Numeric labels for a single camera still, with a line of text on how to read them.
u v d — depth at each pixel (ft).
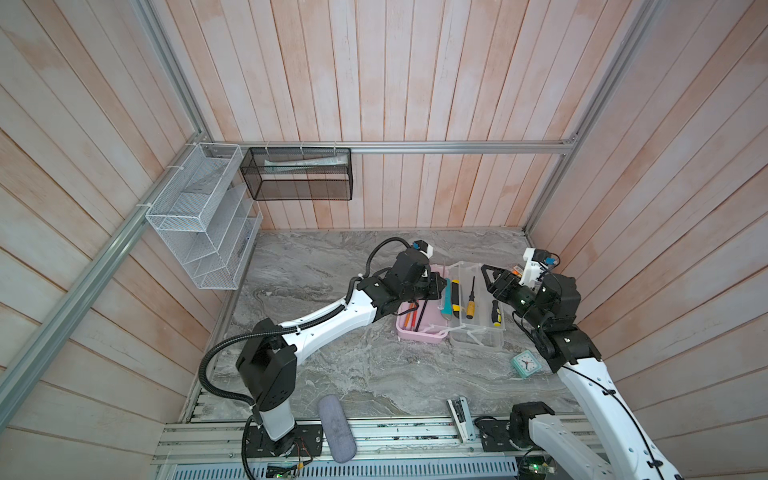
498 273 2.18
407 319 3.13
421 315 3.13
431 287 2.25
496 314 2.69
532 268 2.17
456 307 2.87
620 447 1.35
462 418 2.46
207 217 2.52
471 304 2.80
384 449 2.40
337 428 2.39
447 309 2.89
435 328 2.77
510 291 2.12
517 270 2.17
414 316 3.13
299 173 3.43
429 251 2.37
